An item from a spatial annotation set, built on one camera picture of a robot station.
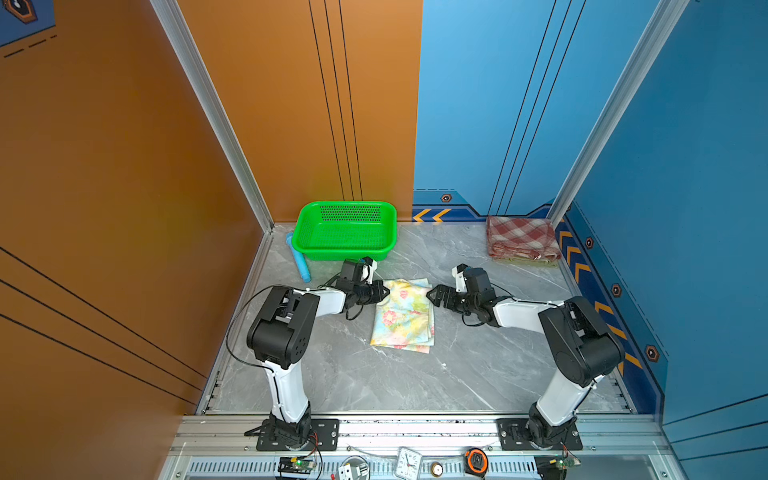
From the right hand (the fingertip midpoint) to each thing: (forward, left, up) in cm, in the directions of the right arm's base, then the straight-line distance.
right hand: (434, 298), depth 95 cm
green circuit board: (-43, +35, -3) cm, 56 cm away
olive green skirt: (+15, -39, 0) cm, 41 cm away
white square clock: (-43, +10, -1) cm, 44 cm away
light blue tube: (+16, +47, +1) cm, 50 cm away
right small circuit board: (-43, -27, -3) cm, 51 cm away
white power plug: (-44, +21, +5) cm, 49 cm away
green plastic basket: (+31, +35, 0) cm, 47 cm away
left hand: (+4, +14, 0) cm, 15 cm away
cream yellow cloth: (-7, +10, 0) cm, 12 cm away
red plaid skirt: (+25, -36, +2) cm, 43 cm away
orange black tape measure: (-43, -6, 0) cm, 43 cm away
